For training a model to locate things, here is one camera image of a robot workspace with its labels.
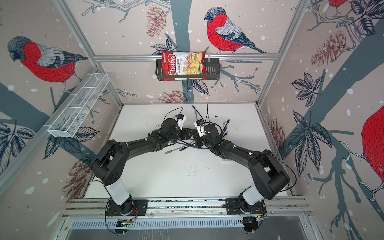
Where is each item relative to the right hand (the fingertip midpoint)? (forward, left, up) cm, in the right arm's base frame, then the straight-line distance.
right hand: (191, 138), depth 88 cm
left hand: (+3, -1, +3) cm, 4 cm away
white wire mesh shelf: (-6, +60, +22) cm, 64 cm away
